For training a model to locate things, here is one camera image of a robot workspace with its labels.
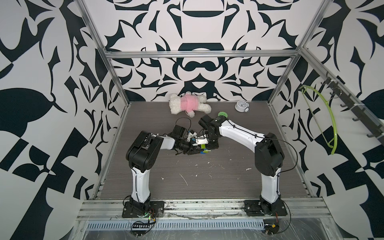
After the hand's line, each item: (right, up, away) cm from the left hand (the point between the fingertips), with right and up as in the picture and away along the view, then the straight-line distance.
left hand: (200, 149), depth 93 cm
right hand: (+5, +6, -3) cm, 8 cm away
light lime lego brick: (+1, +4, -10) cm, 10 cm away
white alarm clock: (+32, +28, +20) cm, 47 cm away
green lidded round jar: (+17, +23, +15) cm, 32 cm away
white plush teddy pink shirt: (-6, +30, +14) cm, 34 cm away
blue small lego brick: (+1, -1, -2) cm, 3 cm away
